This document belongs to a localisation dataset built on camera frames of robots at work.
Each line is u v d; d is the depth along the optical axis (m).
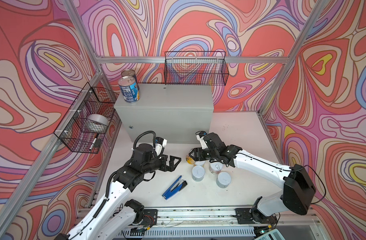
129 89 0.71
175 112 1.05
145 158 0.54
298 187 0.42
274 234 0.66
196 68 0.96
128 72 0.77
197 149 0.71
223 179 0.81
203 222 0.72
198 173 0.82
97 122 0.71
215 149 0.61
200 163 0.86
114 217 0.57
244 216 0.73
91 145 0.72
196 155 0.72
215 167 0.84
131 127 0.88
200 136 0.75
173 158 0.63
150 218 0.72
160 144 0.64
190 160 0.80
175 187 0.80
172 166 0.62
